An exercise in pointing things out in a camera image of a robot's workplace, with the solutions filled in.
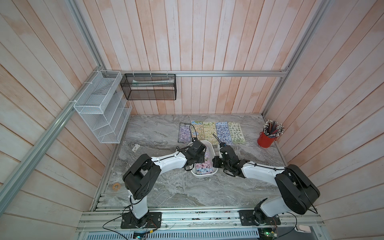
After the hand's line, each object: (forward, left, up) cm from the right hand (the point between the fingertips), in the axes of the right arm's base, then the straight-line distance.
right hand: (212, 159), depth 92 cm
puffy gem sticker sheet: (+20, +19, -2) cm, 28 cm away
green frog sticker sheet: (+25, -21, -4) cm, 32 cm away
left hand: (0, +8, +1) cm, 8 cm away
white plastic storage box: (+4, 0, -1) cm, 4 cm away
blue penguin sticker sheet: (+24, -10, -3) cm, 26 cm away
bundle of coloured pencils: (+18, -39, +9) cm, 44 cm away
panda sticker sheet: (+26, +9, -2) cm, 28 cm away
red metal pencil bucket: (+15, -37, 0) cm, 40 cm away
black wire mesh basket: (+44, +43, +24) cm, 66 cm away
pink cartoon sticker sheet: (-6, +4, 0) cm, 7 cm away
